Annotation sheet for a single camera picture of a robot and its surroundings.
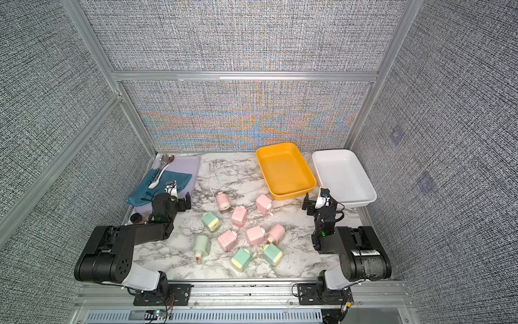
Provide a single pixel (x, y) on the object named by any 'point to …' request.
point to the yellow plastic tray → (286, 171)
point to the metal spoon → (164, 160)
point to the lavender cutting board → (185, 164)
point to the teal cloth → (143, 194)
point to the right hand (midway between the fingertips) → (319, 189)
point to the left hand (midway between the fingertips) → (180, 191)
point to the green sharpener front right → (272, 254)
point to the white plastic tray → (340, 172)
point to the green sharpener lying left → (202, 246)
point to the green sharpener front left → (240, 259)
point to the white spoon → (156, 182)
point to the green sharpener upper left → (211, 221)
